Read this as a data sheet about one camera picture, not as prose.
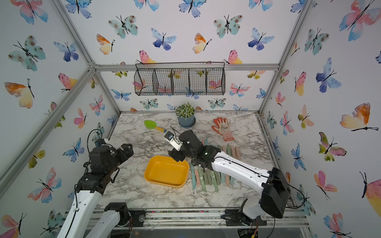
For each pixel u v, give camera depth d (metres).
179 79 0.98
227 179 0.86
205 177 0.87
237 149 0.99
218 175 0.89
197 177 0.87
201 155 0.55
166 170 0.93
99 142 0.65
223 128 1.10
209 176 0.88
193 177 0.87
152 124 1.15
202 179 0.86
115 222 0.61
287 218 0.75
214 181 0.86
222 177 0.87
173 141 0.62
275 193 0.40
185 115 0.99
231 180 0.86
